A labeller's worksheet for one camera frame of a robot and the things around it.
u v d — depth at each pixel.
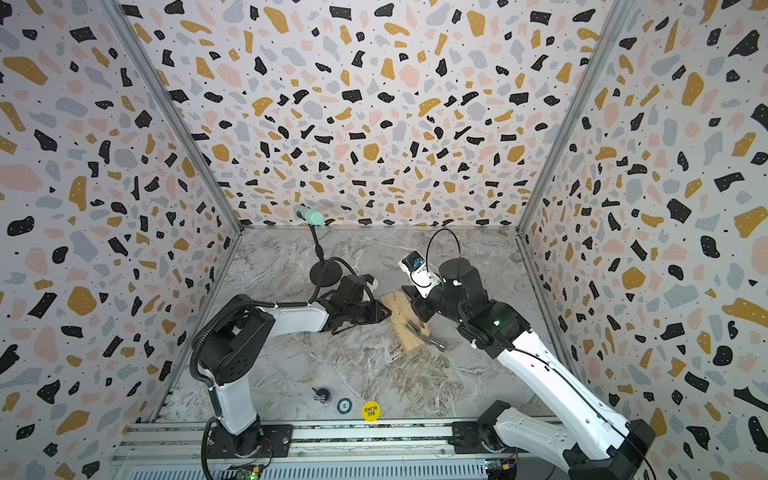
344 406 0.80
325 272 1.11
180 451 0.73
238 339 0.49
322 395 0.77
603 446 0.38
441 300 0.57
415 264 0.57
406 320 0.92
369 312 0.84
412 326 0.86
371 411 0.78
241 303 0.53
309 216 0.79
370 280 0.90
